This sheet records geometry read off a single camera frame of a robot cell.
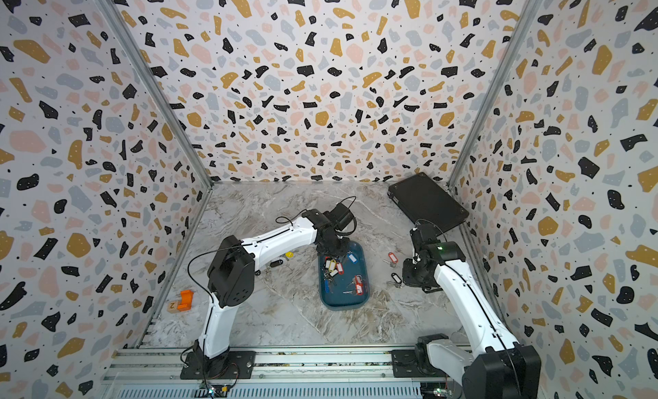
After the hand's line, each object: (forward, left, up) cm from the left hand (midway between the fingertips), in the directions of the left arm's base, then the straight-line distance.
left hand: (347, 254), depth 89 cm
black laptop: (+28, -35, -5) cm, 45 cm away
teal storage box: (-6, +1, -9) cm, 11 cm away
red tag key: (+3, -18, -9) cm, 20 cm away
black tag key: (-6, -18, -9) cm, 21 cm away
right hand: (-11, -20, +3) cm, 23 cm away
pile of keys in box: (-2, +5, -7) cm, 9 cm away
